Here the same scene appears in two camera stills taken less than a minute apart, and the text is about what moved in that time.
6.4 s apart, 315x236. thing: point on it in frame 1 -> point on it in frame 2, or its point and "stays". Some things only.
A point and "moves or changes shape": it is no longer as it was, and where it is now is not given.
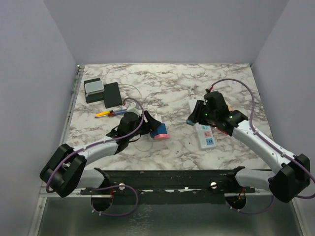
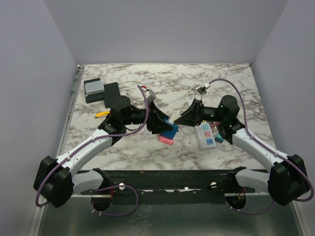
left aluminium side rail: (79, 71) stays
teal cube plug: (190, 122) moves or changes shape
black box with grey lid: (94, 90) stays
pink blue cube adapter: (160, 132) moves or changes shape
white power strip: (205, 134) stays
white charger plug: (158, 118) moves or changes shape
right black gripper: (195, 116) -> (188, 117)
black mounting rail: (171, 187) stays
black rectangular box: (112, 97) stays
